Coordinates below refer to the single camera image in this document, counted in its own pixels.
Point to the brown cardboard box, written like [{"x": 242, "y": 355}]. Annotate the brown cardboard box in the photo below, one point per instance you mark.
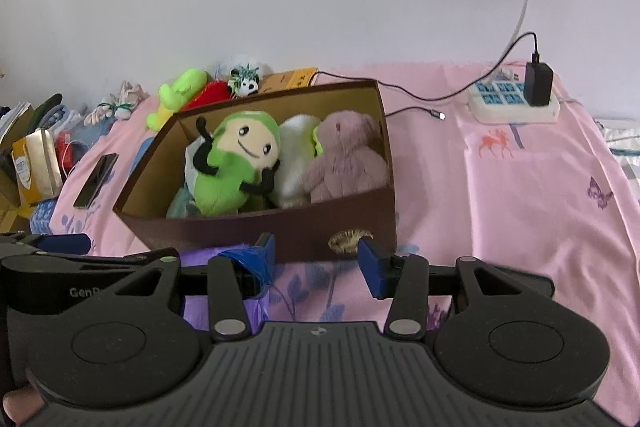
[{"x": 310, "y": 232}]

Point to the small panda plush toy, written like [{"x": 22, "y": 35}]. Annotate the small panda plush toy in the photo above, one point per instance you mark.
[{"x": 245, "y": 84}]

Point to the yellow cardboard box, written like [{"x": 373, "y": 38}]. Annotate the yellow cardboard box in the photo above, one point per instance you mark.
[{"x": 292, "y": 79}]

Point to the dark green bag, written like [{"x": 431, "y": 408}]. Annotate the dark green bag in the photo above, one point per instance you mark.
[{"x": 47, "y": 109}]

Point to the black smartphone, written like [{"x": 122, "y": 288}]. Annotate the black smartphone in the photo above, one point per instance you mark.
[{"x": 95, "y": 182}]

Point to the pink bunny plush toy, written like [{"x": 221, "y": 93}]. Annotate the pink bunny plush toy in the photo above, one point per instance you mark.
[{"x": 345, "y": 162}]

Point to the pink printed bedsheet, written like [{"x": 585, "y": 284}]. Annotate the pink printed bedsheet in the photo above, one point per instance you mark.
[{"x": 525, "y": 207}]

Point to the white fluffy plush toy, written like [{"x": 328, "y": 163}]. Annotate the white fluffy plush toy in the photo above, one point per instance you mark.
[{"x": 250, "y": 61}]

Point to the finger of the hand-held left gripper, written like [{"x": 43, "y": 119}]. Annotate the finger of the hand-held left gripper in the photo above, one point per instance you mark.
[
  {"x": 65, "y": 243},
  {"x": 115, "y": 257}
]

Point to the blue patterned cloth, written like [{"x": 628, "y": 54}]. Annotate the blue patterned cloth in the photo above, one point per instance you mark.
[{"x": 45, "y": 217}]

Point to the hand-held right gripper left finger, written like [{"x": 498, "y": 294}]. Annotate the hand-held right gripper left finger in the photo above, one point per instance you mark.
[{"x": 257, "y": 262}]

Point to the plaid blanket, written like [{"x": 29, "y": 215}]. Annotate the plaid blanket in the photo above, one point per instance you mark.
[{"x": 625, "y": 152}]

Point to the white fluffy towel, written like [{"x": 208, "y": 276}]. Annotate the white fluffy towel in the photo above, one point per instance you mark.
[{"x": 292, "y": 167}]

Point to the yellow white packet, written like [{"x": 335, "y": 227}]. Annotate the yellow white packet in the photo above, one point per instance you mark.
[{"x": 37, "y": 167}]

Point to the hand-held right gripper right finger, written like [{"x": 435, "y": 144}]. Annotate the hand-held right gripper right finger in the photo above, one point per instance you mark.
[{"x": 372, "y": 267}]

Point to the neon green plush toy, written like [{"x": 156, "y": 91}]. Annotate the neon green plush toy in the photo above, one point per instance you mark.
[{"x": 182, "y": 87}]

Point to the purple tissue pack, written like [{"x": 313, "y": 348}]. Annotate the purple tissue pack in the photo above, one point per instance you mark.
[{"x": 195, "y": 312}]

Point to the red plush toy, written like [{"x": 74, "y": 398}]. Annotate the red plush toy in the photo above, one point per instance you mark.
[{"x": 212, "y": 93}]

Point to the green plush toy black limbs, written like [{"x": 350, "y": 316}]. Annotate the green plush toy black limbs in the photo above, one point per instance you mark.
[{"x": 220, "y": 187}]

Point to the beige gloves with green tie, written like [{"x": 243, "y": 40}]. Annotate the beige gloves with green tie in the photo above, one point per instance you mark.
[{"x": 127, "y": 94}]

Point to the red plastic bag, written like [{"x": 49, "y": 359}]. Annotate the red plastic bag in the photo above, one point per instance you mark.
[{"x": 67, "y": 152}]

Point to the white power strip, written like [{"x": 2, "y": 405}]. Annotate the white power strip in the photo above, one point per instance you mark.
[{"x": 500, "y": 114}]

